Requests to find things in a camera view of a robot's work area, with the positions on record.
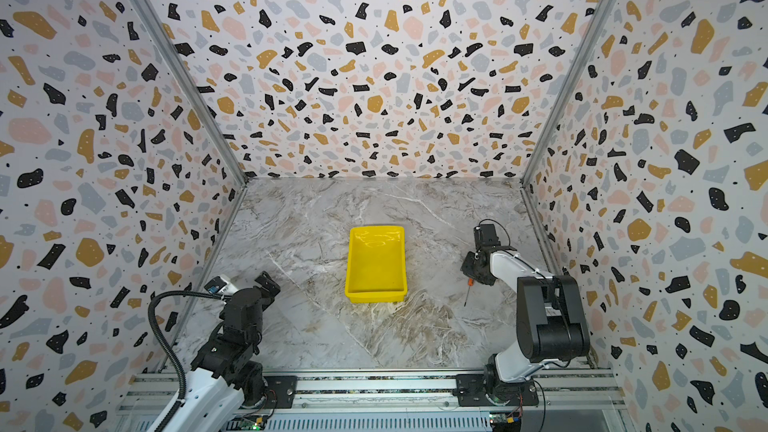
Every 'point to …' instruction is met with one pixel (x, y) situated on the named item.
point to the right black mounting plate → (470, 391)
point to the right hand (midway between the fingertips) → (469, 263)
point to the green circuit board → (250, 425)
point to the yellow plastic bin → (376, 265)
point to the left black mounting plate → (280, 391)
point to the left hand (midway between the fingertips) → (257, 280)
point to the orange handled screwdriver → (470, 283)
